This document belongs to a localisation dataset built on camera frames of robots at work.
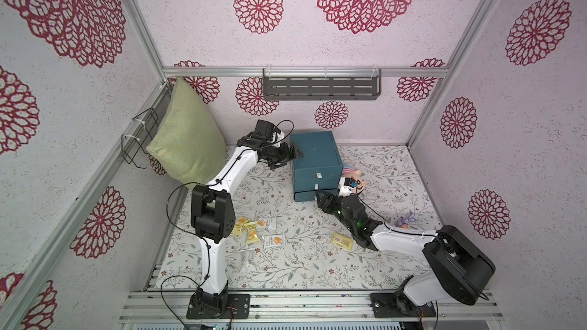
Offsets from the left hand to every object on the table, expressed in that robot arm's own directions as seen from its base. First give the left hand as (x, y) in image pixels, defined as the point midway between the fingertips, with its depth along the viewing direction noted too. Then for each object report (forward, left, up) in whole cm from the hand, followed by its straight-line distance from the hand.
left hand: (295, 159), depth 90 cm
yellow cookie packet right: (-26, -18, -17) cm, 36 cm away
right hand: (-12, -9, -4) cm, 16 cm away
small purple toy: (-20, -43, -16) cm, 50 cm away
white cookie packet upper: (-20, +12, -18) cm, 29 cm away
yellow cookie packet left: (-19, +21, -17) cm, 34 cm away
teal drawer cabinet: (-5, -10, +1) cm, 11 cm away
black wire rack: (-7, +52, +17) cm, 55 cm away
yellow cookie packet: (-25, +16, -17) cm, 34 cm away
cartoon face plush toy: (-3, -28, -12) cm, 31 cm away
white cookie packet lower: (-26, +9, -18) cm, 33 cm away
